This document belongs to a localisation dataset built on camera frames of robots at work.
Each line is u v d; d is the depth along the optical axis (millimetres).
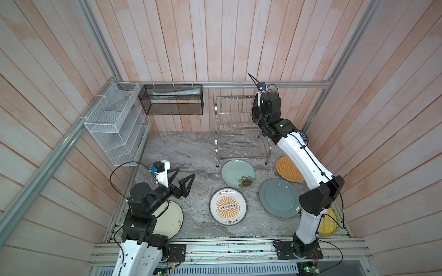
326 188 461
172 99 978
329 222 814
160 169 563
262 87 614
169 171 572
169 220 854
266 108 544
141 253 475
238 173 981
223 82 955
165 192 575
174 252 729
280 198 920
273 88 798
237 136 1168
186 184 585
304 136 1168
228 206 862
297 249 652
